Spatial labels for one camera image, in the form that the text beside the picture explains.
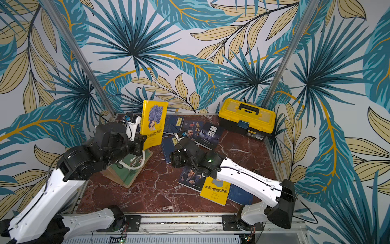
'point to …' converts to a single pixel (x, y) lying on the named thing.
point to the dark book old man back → (192, 128)
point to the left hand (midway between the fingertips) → (143, 139)
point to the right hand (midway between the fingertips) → (173, 154)
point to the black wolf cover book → (208, 136)
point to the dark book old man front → (189, 178)
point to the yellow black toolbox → (247, 118)
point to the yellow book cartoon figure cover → (216, 190)
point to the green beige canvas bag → (125, 171)
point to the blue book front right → (238, 195)
